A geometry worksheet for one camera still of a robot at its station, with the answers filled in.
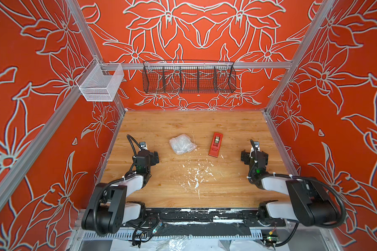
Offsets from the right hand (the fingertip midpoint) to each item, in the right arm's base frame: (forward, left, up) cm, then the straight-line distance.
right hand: (254, 149), depth 90 cm
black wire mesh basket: (+38, +39, +25) cm, 60 cm away
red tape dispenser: (+4, +22, -2) cm, 22 cm away
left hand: (-2, +64, -1) cm, 64 cm away
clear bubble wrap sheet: (+3, +43, +1) cm, 43 cm away
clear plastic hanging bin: (+32, +94, +26) cm, 103 cm away
